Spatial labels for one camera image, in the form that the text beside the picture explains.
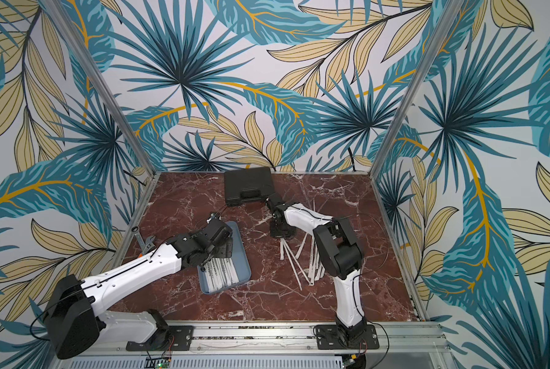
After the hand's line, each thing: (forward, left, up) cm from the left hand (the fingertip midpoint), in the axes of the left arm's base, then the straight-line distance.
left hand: (218, 247), depth 82 cm
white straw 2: (-7, +1, -10) cm, 12 cm away
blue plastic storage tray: (-1, -6, -10) cm, 12 cm away
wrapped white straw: (-3, -27, -9) cm, 29 cm away
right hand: (+12, -22, -10) cm, 27 cm away
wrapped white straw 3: (-7, -34, -10) cm, 36 cm away
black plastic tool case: (+35, -7, -6) cm, 36 cm away
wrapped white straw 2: (+7, -31, -11) cm, 34 cm away
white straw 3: (-6, -2, -10) cm, 12 cm away
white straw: (-9, +3, -10) cm, 14 cm away
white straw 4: (-5, -5, -10) cm, 12 cm away
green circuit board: (-33, +15, -14) cm, 39 cm away
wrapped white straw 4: (-5, -38, -10) cm, 39 cm away
